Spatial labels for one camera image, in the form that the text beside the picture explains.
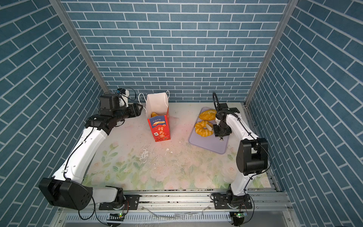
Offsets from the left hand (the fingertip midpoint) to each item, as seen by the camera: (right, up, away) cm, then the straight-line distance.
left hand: (139, 106), depth 76 cm
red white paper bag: (+5, +2, +20) cm, 21 cm away
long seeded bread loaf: (+43, -5, +32) cm, 53 cm away
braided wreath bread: (+36, -14, +26) cm, 46 cm away
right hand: (+46, -16, +13) cm, 51 cm away
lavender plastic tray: (+43, -25, +23) cm, 55 cm away
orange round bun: (+2, -4, +25) cm, 26 cm away
